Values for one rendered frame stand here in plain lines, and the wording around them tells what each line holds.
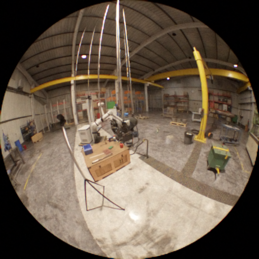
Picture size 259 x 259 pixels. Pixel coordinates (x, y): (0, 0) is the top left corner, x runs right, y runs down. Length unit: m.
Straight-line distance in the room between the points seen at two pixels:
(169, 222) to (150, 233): 0.31
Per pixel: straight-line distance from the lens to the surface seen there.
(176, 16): 8.36
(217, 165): 2.34
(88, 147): 2.08
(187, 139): 3.12
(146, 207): 1.46
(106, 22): 7.91
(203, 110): 3.71
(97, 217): 1.53
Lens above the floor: 1.41
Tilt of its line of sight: 18 degrees down
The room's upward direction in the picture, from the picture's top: 4 degrees counter-clockwise
